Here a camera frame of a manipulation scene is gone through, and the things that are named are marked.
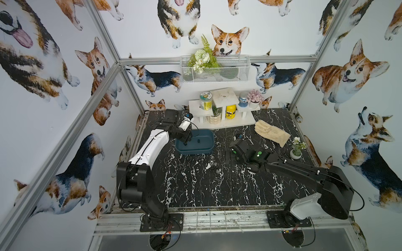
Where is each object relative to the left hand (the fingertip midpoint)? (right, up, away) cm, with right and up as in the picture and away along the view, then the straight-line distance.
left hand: (186, 130), depth 88 cm
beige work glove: (+56, -3, +19) cm, 59 cm away
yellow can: (+27, +12, +21) cm, 37 cm away
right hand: (+26, -11, -5) cm, 29 cm away
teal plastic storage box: (+8, -9, +19) cm, 22 cm away
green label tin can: (+11, +17, +7) cm, 22 cm away
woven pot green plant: (+17, +7, +19) cm, 27 cm away
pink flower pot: (+40, +19, +6) cm, 44 cm away
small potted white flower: (+64, -13, +5) cm, 66 cm away
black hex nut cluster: (+14, -20, +5) cm, 25 cm away
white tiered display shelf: (+23, +12, +21) cm, 34 cm away
